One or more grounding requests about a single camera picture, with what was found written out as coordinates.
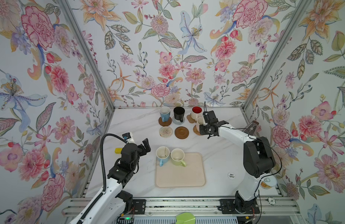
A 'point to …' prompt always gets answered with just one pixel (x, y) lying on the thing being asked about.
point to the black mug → (179, 112)
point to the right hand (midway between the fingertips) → (202, 127)
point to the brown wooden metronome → (251, 127)
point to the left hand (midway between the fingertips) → (145, 140)
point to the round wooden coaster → (164, 123)
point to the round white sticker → (231, 176)
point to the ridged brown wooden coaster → (182, 132)
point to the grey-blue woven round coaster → (178, 122)
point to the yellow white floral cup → (268, 182)
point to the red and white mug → (196, 112)
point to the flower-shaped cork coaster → (190, 119)
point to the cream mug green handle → (177, 156)
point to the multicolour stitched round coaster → (166, 132)
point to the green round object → (185, 218)
